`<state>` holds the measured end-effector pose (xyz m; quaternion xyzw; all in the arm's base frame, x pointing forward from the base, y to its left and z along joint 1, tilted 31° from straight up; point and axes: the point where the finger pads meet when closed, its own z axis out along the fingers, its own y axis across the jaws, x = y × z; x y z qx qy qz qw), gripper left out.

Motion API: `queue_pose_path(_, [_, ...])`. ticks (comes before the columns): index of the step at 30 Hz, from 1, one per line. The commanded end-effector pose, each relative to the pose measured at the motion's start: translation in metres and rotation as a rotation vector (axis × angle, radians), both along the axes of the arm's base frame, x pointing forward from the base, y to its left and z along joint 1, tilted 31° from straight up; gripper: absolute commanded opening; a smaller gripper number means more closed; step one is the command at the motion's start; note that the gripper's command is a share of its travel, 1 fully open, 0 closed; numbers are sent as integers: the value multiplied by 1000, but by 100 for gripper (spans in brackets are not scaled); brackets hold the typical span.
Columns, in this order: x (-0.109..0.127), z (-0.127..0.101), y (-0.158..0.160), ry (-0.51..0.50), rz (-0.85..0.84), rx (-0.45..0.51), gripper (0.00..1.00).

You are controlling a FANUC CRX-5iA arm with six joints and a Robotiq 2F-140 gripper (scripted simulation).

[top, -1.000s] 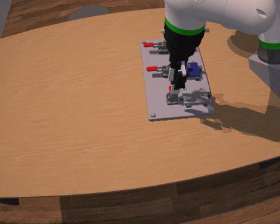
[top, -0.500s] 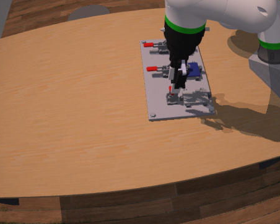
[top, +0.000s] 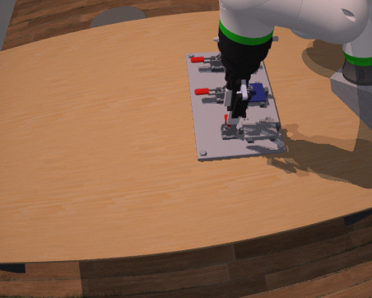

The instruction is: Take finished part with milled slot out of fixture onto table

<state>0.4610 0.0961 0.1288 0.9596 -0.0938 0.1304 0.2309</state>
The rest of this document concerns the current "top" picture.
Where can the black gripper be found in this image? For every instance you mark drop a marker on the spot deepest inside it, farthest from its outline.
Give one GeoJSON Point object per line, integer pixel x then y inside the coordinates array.
{"type": "Point", "coordinates": [238, 100]}

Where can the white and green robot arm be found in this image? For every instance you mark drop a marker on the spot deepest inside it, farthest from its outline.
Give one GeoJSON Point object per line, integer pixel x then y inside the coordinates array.
{"type": "Point", "coordinates": [246, 28]}

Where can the blue rectangular block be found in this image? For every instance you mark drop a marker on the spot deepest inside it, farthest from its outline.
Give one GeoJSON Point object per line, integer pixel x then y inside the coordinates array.
{"type": "Point", "coordinates": [258, 94]}

